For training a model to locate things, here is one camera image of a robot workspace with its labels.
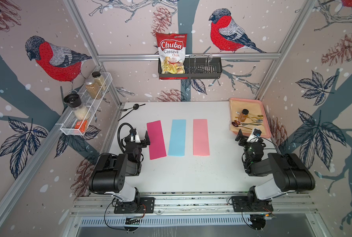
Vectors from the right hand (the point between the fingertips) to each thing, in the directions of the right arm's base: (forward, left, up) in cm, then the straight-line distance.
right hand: (247, 130), depth 89 cm
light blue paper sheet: (0, +44, -12) cm, 45 cm away
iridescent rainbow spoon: (+14, -1, -11) cm, 18 cm away
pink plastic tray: (+4, -20, -12) cm, 24 cm away
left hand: (-2, +66, +1) cm, 66 cm away
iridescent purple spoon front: (+12, +1, -11) cm, 17 cm away
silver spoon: (+16, -15, -10) cm, 24 cm away
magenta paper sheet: (-3, +58, -11) cm, 59 cm away
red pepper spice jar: (+16, -3, -4) cm, 16 cm away
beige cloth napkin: (+19, -16, -11) cm, 27 cm away
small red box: (-17, +84, +24) cm, 89 cm away
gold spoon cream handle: (+21, -17, -10) cm, 29 cm away
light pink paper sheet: (0, +27, -13) cm, 30 cm away
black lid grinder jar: (-10, +88, +24) cm, 92 cm away
